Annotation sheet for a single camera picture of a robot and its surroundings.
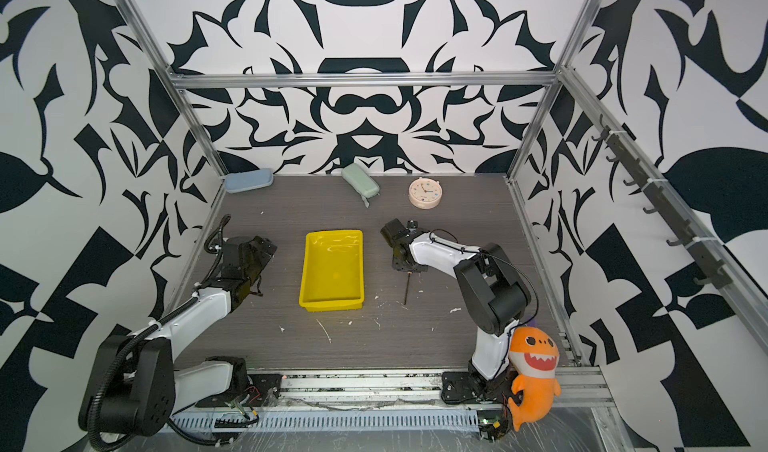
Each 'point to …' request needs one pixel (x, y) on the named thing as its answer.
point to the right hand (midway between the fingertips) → (409, 260)
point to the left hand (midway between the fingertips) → (263, 244)
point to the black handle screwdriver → (407, 285)
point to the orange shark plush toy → (534, 356)
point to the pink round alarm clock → (425, 193)
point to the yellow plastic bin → (332, 272)
